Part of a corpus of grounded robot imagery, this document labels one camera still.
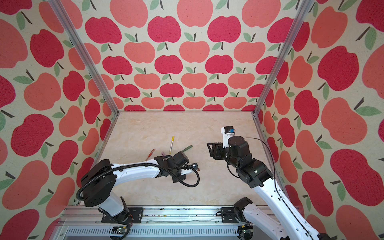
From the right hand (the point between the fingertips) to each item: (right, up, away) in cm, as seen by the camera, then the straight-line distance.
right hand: (216, 143), depth 70 cm
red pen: (-40, -11, +28) cm, 50 cm away
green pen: (-15, -7, +31) cm, 35 cm away
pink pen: (-31, -10, +28) cm, 43 cm away
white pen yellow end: (-25, -3, +34) cm, 43 cm away
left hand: (-15, -20, +15) cm, 29 cm away
